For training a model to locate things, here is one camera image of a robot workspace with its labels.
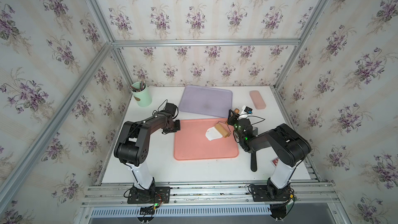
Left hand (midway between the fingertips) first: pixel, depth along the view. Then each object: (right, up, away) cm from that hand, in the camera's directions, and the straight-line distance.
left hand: (178, 129), depth 97 cm
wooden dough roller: (+28, +2, -3) cm, 29 cm away
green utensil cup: (-24, +23, +2) cm, 33 cm away
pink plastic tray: (+9, -6, -6) cm, 12 cm away
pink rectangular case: (+56, +19, +14) cm, 61 cm away
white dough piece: (+22, -2, -1) cm, 22 cm away
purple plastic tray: (+20, +19, +14) cm, 31 cm away
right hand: (+33, +11, -3) cm, 35 cm away
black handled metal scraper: (+43, -17, -15) cm, 49 cm away
